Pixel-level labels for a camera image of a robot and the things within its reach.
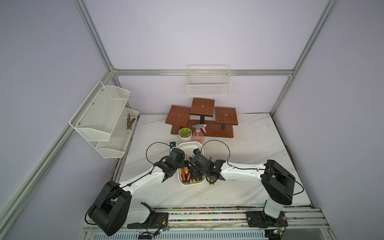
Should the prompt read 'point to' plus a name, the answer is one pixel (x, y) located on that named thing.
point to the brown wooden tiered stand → (219, 122)
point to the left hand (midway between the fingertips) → (179, 160)
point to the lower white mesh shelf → (115, 148)
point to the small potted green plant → (185, 134)
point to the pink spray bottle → (198, 135)
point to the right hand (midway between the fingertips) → (197, 169)
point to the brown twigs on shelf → (129, 122)
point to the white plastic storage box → (189, 147)
